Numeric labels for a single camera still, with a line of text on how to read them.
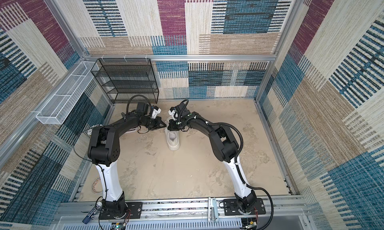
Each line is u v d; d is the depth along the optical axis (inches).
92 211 28.3
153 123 34.4
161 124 37.2
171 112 36.1
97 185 32.0
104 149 21.4
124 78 42.6
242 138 20.5
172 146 35.9
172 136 37.6
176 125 34.3
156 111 36.9
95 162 21.9
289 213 29.2
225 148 23.1
